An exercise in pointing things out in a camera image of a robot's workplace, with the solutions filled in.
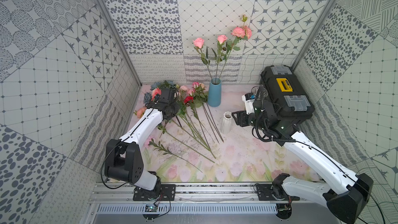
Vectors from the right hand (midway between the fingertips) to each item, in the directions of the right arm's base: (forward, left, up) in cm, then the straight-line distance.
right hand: (238, 114), depth 76 cm
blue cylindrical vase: (+23, +11, -13) cm, 29 cm away
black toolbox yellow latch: (+26, -32, -6) cm, 41 cm away
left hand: (+9, +30, -6) cm, 32 cm away
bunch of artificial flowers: (+7, +24, -22) cm, 34 cm away
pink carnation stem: (-8, +44, -21) cm, 50 cm away
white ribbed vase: (+1, +5, -14) cm, 15 cm away
